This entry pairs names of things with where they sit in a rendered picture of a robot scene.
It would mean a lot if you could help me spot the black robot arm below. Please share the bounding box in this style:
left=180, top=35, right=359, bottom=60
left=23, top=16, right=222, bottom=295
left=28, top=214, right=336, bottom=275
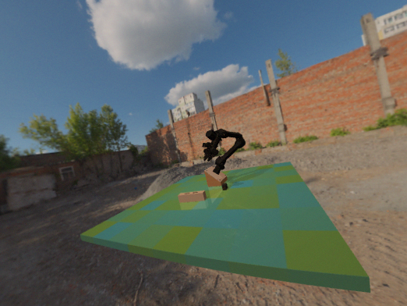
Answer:
left=202, top=129, right=246, bottom=175

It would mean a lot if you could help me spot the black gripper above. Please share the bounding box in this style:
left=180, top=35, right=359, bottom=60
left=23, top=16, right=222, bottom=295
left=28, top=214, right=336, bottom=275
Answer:
left=203, top=141, right=219, bottom=162

